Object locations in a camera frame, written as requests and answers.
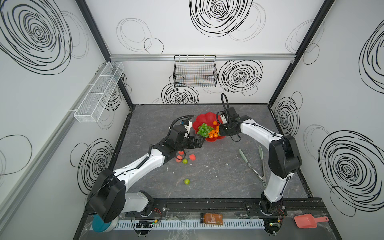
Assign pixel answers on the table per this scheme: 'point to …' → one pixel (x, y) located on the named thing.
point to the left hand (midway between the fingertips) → (200, 138)
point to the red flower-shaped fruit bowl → (208, 118)
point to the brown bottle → (212, 218)
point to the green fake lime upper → (185, 161)
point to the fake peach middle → (181, 153)
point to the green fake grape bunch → (204, 130)
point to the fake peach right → (192, 157)
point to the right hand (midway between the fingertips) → (220, 131)
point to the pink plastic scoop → (308, 221)
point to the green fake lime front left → (187, 181)
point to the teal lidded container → (99, 225)
